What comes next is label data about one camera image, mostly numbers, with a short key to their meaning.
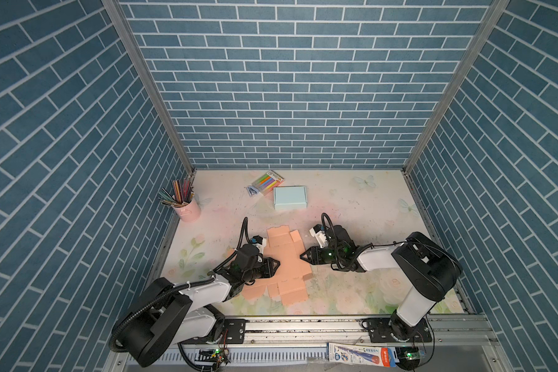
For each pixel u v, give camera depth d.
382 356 0.68
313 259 0.82
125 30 0.74
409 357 0.70
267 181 1.14
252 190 1.10
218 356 0.71
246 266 0.68
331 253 0.79
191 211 0.96
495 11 0.71
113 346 0.39
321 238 0.85
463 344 0.76
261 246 0.82
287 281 0.85
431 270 0.48
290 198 1.05
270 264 0.77
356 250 0.72
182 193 0.97
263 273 0.78
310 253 0.83
